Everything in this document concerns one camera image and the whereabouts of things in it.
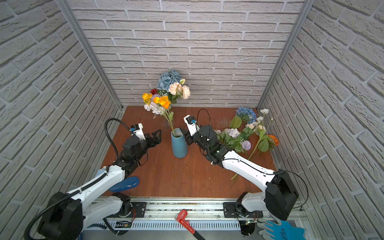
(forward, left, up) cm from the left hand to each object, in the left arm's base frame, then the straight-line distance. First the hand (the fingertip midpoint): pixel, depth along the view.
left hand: (158, 129), depth 81 cm
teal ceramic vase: (-7, -12, -6) cm, 15 cm away
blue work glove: (-45, -61, -18) cm, 78 cm away
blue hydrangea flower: (+24, -57, -13) cm, 63 cm away
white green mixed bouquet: (0, -45, -10) cm, 46 cm away
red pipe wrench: (-39, -14, -18) cm, 45 cm away
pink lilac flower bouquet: (+9, +2, +8) cm, 12 cm away
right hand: (-2, -16, +7) cm, 18 cm away
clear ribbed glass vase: (+19, 0, -18) cm, 26 cm away
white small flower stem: (+12, -66, -15) cm, 69 cm away
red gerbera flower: (+25, +5, +7) cm, 27 cm away
